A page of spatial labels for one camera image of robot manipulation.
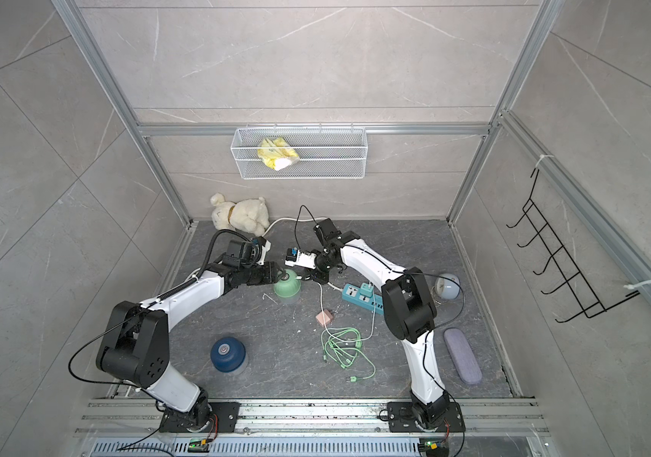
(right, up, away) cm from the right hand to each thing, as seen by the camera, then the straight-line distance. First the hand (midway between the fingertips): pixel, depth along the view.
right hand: (307, 273), depth 92 cm
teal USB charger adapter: (+20, -5, -2) cm, 20 cm away
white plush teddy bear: (-25, +21, +17) cm, 36 cm away
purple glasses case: (+47, -23, -11) cm, 53 cm away
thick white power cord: (-20, +13, +23) cm, 33 cm away
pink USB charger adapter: (+6, -14, -4) cm, 15 cm away
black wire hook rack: (+65, 0, -29) cm, 71 cm away
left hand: (-7, +1, -1) cm, 7 cm away
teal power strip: (+15, -7, +3) cm, 17 cm away
